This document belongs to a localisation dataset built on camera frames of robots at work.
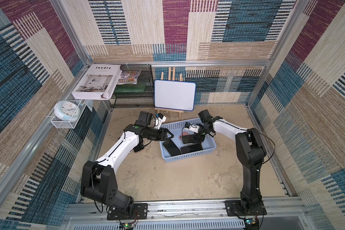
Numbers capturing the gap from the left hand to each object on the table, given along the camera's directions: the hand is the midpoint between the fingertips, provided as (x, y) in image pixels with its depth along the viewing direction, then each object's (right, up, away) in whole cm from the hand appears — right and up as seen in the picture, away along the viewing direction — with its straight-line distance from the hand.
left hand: (169, 135), depth 81 cm
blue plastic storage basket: (+4, +2, +21) cm, 21 cm away
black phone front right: (+15, -11, +17) cm, 25 cm away
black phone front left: (+1, -10, +13) cm, 17 cm away
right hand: (+16, -1, +18) cm, 25 cm away
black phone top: (-11, -2, -23) cm, 26 cm away
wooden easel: (-9, +17, +26) cm, 33 cm away
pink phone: (+10, -1, +23) cm, 25 cm away
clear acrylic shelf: (-50, +7, -14) cm, 53 cm away
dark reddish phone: (+13, -5, +21) cm, 25 cm away
